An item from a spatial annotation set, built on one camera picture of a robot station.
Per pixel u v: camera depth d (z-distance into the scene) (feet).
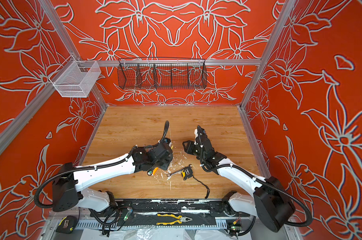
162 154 1.91
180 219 2.29
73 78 2.95
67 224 2.20
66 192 1.27
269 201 1.33
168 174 2.74
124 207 2.39
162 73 3.24
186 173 2.68
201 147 2.00
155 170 2.12
